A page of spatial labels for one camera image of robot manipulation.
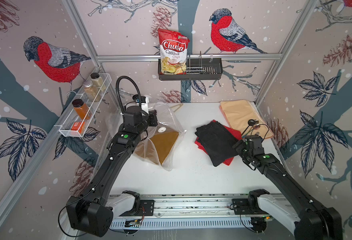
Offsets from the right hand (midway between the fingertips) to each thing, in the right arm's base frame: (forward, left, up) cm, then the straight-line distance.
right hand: (236, 145), depth 86 cm
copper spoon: (+20, -21, -8) cm, 30 cm away
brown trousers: (-8, +45, +8) cm, 47 cm away
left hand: (+7, +44, +24) cm, 51 cm away
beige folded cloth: (+35, -12, -9) cm, 38 cm away
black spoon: (+24, -18, -8) cm, 31 cm away
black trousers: (+3, +11, -1) cm, 11 cm away
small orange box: (-6, +81, +24) cm, 84 cm away
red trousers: (+5, +22, -8) cm, 24 cm away
